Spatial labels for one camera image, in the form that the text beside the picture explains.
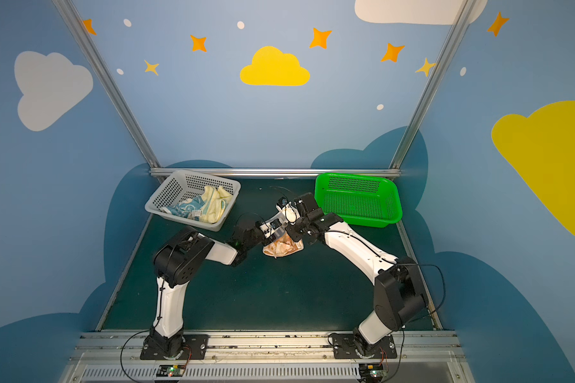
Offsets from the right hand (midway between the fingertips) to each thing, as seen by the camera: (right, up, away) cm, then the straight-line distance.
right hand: (293, 221), depth 86 cm
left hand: (-6, -1, +11) cm, 13 cm away
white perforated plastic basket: (-52, +16, +28) cm, 62 cm away
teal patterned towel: (-45, +5, +18) cm, 49 cm away
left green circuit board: (-37, -44, -16) cm, 60 cm away
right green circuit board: (+24, -45, -15) cm, 53 cm away
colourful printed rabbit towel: (-4, -10, +4) cm, 11 cm away
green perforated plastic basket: (+39, +8, +28) cm, 49 cm away
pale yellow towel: (-36, +7, +20) cm, 41 cm away
